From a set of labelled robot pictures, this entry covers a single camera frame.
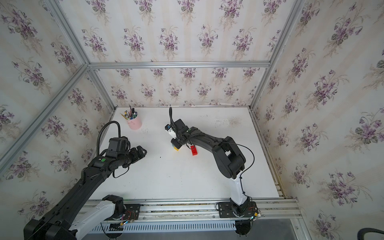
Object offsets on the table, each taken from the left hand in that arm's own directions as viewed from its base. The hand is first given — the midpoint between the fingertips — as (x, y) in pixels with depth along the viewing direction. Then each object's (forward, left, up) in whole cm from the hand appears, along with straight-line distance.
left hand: (143, 155), depth 80 cm
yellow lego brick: (+4, -18, 0) cm, 18 cm away
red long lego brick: (+7, -29, -10) cm, 31 cm away
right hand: (+13, -19, -8) cm, 24 cm away
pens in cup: (+33, +16, -4) cm, 37 cm away
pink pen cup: (+27, +12, -6) cm, 30 cm away
